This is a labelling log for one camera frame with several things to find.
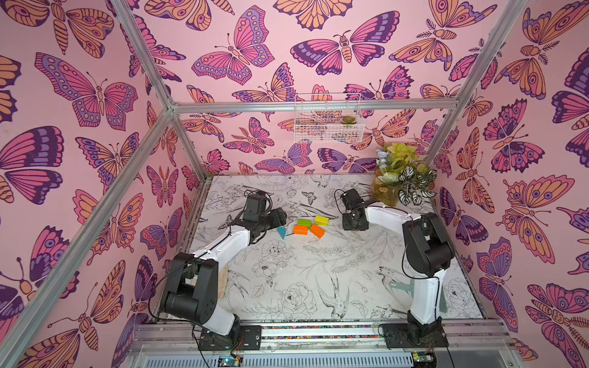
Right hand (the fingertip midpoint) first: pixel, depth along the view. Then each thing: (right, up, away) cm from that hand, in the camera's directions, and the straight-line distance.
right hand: (352, 222), depth 100 cm
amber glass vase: (+14, +13, 0) cm, 19 cm away
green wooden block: (-21, 0, +1) cm, 21 cm away
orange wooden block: (-15, -4, 0) cm, 16 cm away
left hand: (-30, +4, -9) cm, 31 cm away
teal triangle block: (-31, -4, -1) cm, 31 cm away
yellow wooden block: (-13, +1, +2) cm, 13 cm away
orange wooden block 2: (-23, -3, 0) cm, 23 cm away
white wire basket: (-13, +44, -5) cm, 46 cm away
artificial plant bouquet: (+19, +21, -6) cm, 29 cm away
